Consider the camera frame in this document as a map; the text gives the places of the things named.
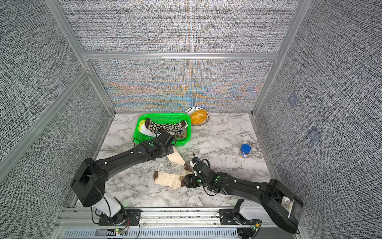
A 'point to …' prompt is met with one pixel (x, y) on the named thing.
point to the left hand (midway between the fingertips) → (172, 147)
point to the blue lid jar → (245, 149)
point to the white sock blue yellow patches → (143, 128)
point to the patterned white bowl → (191, 110)
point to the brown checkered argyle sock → (181, 133)
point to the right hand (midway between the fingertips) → (187, 176)
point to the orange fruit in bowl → (198, 117)
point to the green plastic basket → (169, 118)
